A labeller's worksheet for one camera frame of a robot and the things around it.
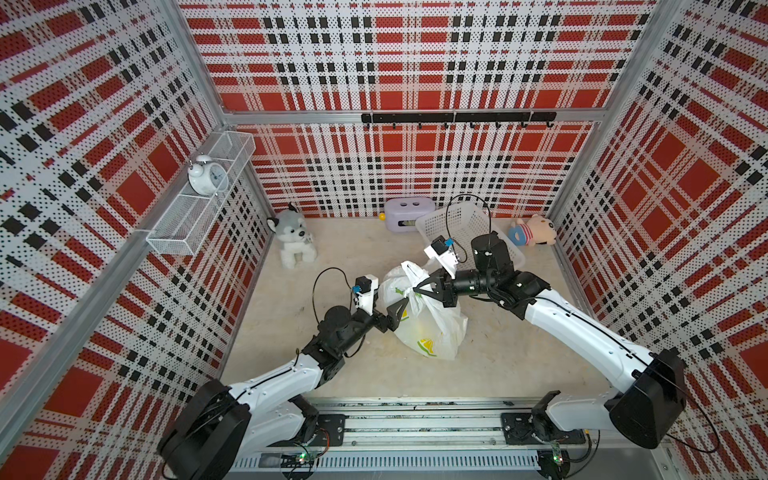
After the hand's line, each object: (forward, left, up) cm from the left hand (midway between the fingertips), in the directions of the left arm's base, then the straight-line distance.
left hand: (399, 292), depth 78 cm
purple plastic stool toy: (+39, 0, -9) cm, 40 cm away
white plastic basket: (+39, -22, -16) cm, 48 cm away
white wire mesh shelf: (+23, +67, +3) cm, 71 cm away
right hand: (-4, -5, +8) cm, 11 cm away
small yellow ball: (+42, +7, -14) cm, 45 cm away
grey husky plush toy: (+23, +35, -7) cm, 43 cm away
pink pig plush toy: (+33, -50, -13) cm, 61 cm away
